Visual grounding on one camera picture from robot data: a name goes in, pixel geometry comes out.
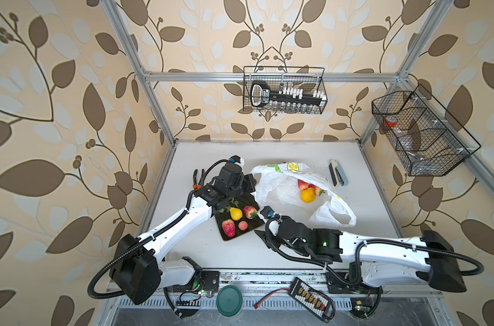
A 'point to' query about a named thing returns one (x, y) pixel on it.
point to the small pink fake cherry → (243, 225)
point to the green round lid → (229, 300)
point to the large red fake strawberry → (229, 227)
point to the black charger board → (312, 301)
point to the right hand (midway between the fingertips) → (260, 227)
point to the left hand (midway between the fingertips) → (260, 179)
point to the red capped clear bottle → (391, 121)
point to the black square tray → (240, 201)
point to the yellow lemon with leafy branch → (235, 213)
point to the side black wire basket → (427, 141)
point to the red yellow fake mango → (302, 185)
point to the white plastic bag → (296, 188)
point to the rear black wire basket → (313, 86)
